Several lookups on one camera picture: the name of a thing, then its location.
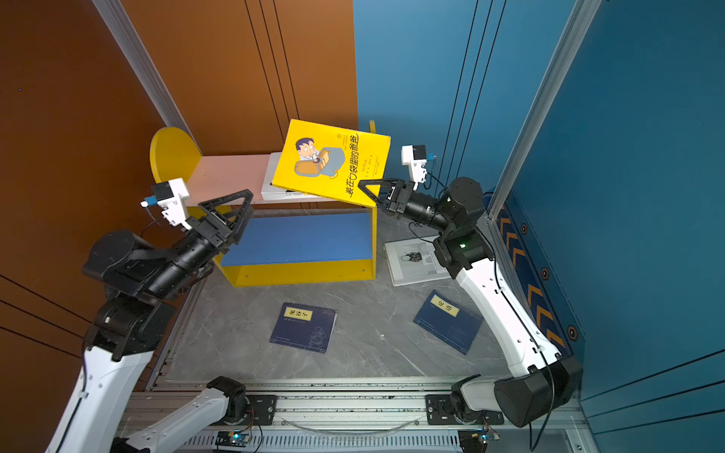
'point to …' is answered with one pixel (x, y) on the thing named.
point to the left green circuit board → (234, 438)
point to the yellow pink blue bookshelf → (296, 238)
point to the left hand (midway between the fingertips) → (255, 199)
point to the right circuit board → (475, 441)
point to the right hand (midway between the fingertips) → (358, 192)
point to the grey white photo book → (414, 260)
